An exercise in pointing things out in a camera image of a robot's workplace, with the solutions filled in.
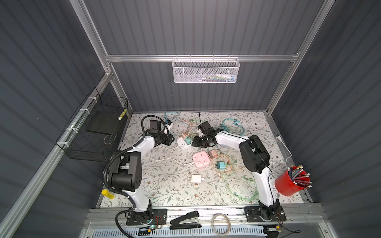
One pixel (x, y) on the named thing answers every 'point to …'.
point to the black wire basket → (95, 132)
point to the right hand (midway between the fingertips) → (195, 145)
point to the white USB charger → (197, 178)
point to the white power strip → (181, 143)
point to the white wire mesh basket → (206, 70)
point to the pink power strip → (201, 158)
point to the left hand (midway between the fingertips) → (170, 137)
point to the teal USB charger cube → (221, 164)
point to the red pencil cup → (293, 181)
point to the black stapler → (188, 221)
